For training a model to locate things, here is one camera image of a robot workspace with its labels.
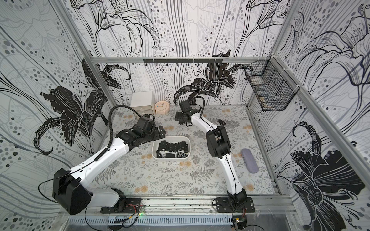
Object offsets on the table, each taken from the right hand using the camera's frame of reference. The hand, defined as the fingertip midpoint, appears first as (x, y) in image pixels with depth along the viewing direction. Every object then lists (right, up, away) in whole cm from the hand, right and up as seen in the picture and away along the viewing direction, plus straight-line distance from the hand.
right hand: (184, 115), depth 106 cm
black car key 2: (-13, -20, -13) cm, 28 cm away
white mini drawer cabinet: (-32, +10, +2) cm, 34 cm away
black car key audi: (-1, -21, -11) cm, 23 cm away
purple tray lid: (+41, -29, -20) cm, 54 cm away
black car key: (+28, -5, -2) cm, 28 cm away
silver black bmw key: (-1, -26, -16) cm, 30 cm away
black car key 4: (+2, -23, -14) cm, 27 cm away
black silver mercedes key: (-16, -26, -16) cm, 34 cm away
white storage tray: (-8, -17, -8) cm, 20 cm away
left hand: (-13, -13, -24) cm, 30 cm away
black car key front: (-8, -21, -13) cm, 26 cm away
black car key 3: (-5, -22, -13) cm, 26 cm away
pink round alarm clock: (-19, +6, +9) cm, 21 cm away
